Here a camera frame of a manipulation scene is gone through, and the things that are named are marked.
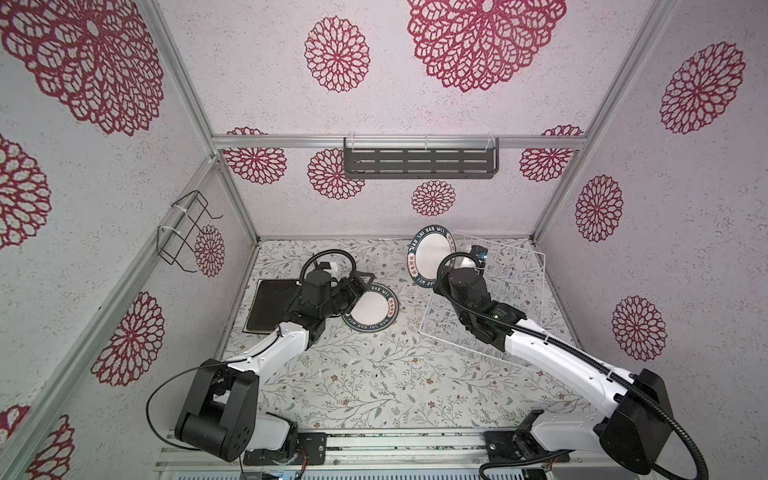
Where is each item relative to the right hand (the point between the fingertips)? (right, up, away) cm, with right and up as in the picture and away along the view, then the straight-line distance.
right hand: (444, 263), depth 78 cm
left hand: (-20, -7, +7) cm, 22 cm away
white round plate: (-18, -15, +21) cm, 32 cm away
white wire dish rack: (+33, -3, +32) cm, 46 cm away
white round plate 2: (-4, +4, +6) cm, 8 cm away
